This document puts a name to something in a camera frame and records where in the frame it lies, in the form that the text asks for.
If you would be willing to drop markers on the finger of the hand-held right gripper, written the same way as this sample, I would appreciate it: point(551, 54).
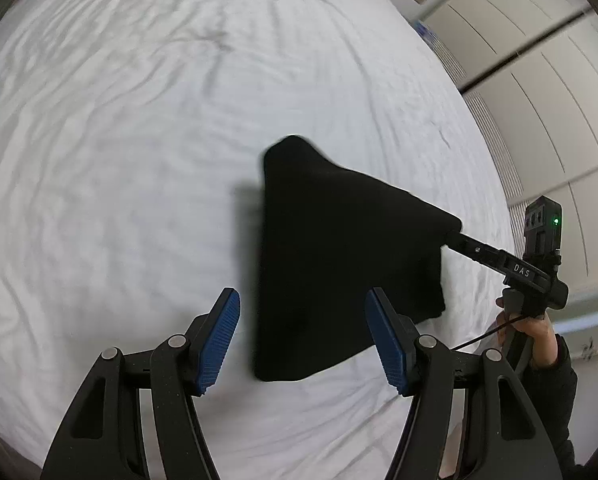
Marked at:
point(471, 247)

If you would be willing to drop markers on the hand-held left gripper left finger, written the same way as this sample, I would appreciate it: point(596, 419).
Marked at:
point(219, 340)

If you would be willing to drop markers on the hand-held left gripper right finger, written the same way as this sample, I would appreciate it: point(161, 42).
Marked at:
point(384, 340)

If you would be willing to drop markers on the black pants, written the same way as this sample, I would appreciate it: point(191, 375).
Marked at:
point(329, 260)

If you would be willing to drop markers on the person's right forearm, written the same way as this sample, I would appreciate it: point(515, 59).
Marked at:
point(554, 400)

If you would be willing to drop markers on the white louvered panel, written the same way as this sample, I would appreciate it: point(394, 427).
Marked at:
point(484, 130)

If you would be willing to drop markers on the white wardrobe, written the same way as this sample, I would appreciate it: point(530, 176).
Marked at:
point(544, 85)

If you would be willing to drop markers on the blue patterned item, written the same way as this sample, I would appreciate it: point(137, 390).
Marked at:
point(425, 30)

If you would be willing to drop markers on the bed with white duvet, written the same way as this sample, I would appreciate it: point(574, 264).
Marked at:
point(129, 135)

